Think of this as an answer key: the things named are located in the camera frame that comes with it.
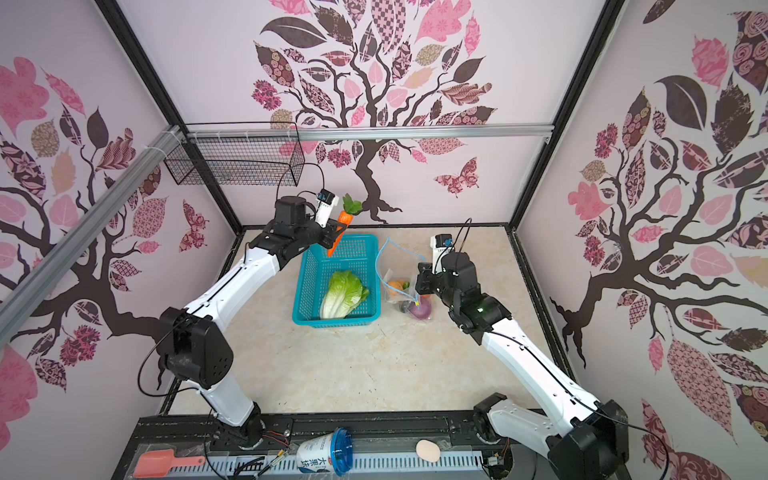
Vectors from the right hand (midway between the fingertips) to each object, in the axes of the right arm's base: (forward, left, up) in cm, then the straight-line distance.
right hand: (421, 260), depth 76 cm
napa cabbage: (+3, +23, -18) cm, 29 cm away
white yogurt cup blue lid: (-40, +23, -17) cm, 49 cm away
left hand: (+13, +22, 0) cm, 26 cm away
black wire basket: (+39, +57, +8) cm, 70 cm away
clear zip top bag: (+20, +5, -30) cm, 37 cm away
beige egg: (-39, 0, -25) cm, 46 cm away
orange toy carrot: (+13, +21, +3) cm, 25 cm away
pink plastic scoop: (-41, +62, -22) cm, 78 cm away
